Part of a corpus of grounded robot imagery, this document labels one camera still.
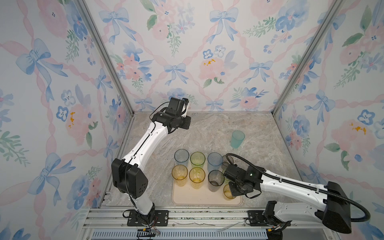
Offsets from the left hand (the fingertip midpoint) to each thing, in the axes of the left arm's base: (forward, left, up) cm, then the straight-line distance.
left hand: (188, 119), depth 82 cm
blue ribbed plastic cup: (-17, -15, -15) cm, 27 cm away
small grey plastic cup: (-21, -21, -4) cm, 30 cm away
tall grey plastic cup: (-27, -15, -14) cm, 34 cm away
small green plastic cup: (-29, -19, -12) cm, 37 cm away
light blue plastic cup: (-15, +4, -15) cm, 21 cm away
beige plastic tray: (-32, 0, -26) cm, 42 cm away
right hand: (-32, -24, -20) cm, 44 cm away
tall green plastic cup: (-17, -5, -13) cm, 22 cm away
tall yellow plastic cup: (-24, -5, -19) cm, 31 cm away
